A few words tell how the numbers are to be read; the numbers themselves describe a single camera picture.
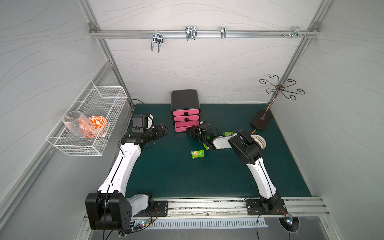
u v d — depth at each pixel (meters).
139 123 0.60
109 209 0.38
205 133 0.84
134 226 0.69
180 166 0.89
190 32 0.75
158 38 0.78
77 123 0.54
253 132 1.04
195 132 0.92
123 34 0.79
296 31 0.77
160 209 0.73
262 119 1.10
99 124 0.67
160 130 0.71
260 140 0.96
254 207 0.73
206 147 0.93
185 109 0.88
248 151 0.60
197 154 0.92
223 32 0.78
